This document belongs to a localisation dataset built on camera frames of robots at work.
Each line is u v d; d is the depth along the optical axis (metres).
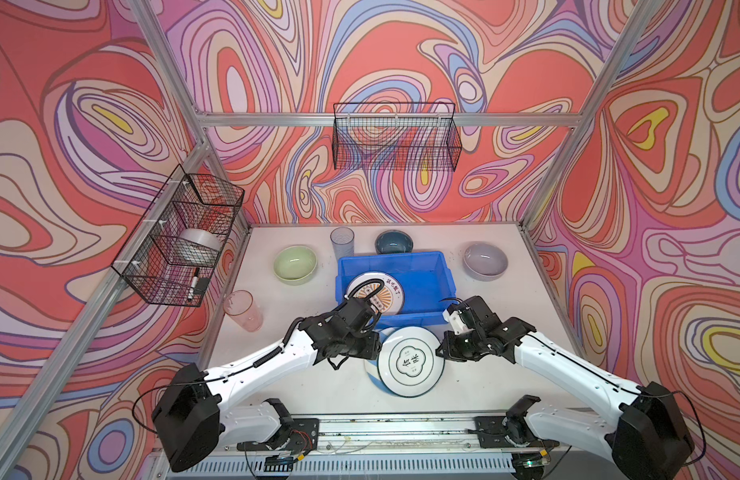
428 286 1.00
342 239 1.00
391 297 0.96
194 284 0.72
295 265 1.07
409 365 0.82
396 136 0.96
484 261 1.07
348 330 0.60
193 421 0.40
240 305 0.87
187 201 0.74
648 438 0.39
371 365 0.84
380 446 0.72
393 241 1.11
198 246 0.70
